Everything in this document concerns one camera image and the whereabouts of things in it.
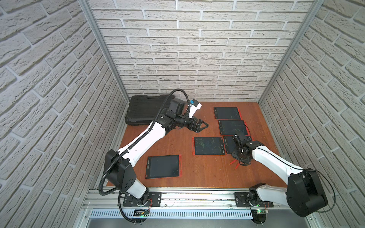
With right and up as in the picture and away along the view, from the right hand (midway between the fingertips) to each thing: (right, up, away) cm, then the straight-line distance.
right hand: (238, 156), depth 87 cm
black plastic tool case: (-66, +30, +19) cm, 75 cm away
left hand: (-22, +22, -14) cm, 34 cm away
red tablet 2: (-4, +6, +8) cm, 10 cm away
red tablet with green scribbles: (+2, +16, +19) cm, 25 cm away
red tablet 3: (-20, +5, +8) cm, 22 cm away
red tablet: (+5, +28, +30) cm, 41 cm away
